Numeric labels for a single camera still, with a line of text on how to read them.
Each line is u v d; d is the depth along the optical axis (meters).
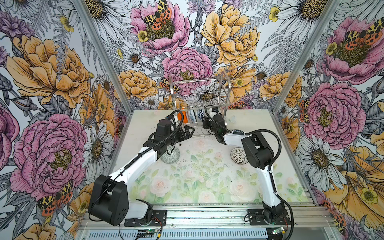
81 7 0.71
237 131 1.05
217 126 0.84
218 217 0.76
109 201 0.42
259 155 0.61
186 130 0.74
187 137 0.73
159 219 0.73
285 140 1.10
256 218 0.74
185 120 1.05
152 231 0.71
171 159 0.94
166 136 0.64
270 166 0.60
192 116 1.02
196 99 1.16
